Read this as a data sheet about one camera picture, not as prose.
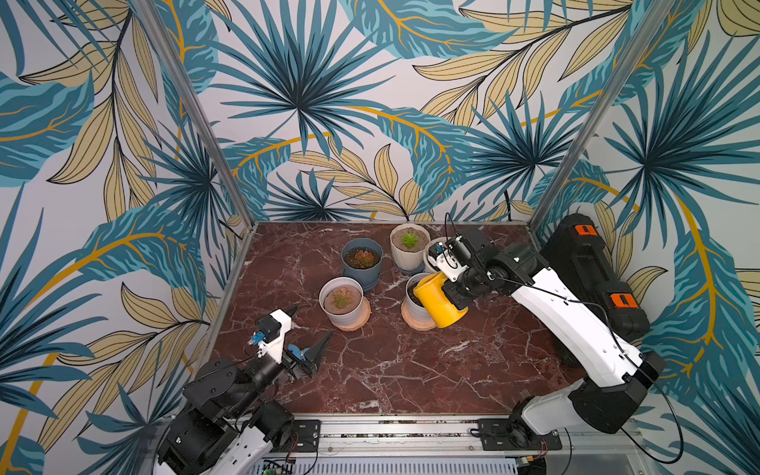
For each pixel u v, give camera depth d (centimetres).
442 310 73
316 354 52
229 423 48
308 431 73
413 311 93
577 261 81
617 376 39
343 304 86
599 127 88
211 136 91
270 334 47
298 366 51
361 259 95
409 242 99
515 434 66
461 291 62
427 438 75
